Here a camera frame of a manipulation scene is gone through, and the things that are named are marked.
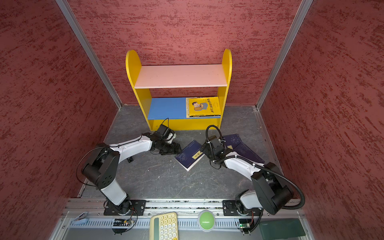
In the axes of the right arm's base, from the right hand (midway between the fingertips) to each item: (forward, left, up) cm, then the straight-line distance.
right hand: (203, 154), depth 89 cm
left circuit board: (-33, +42, -5) cm, 53 cm away
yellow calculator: (-35, +20, -2) cm, 41 cm away
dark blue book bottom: (+12, -22, -4) cm, 25 cm away
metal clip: (-30, +60, -1) cm, 67 cm away
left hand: (0, +16, -1) cm, 16 cm away
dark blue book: (0, +8, -4) cm, 9 cm away
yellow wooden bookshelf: (+26, +19, +11) cm, 34 cm away
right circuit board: (-35, -19, -6) cm, 40 cm away
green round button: (-34, 0, -3) cm, 34 cm away
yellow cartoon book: (+27, -1, +13) cm, 30 cm away
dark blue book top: (+3, -28, -4) cm, 28 cm away
